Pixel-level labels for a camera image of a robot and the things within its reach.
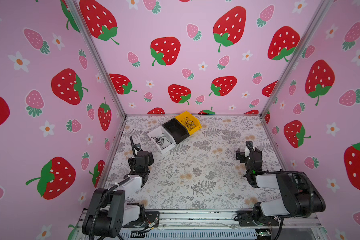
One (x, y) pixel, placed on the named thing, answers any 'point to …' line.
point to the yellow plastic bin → (192, 123)
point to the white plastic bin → (167, 146)
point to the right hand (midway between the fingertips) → (248, 148)
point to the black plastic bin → (178, 131)
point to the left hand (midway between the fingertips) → (140, 154)
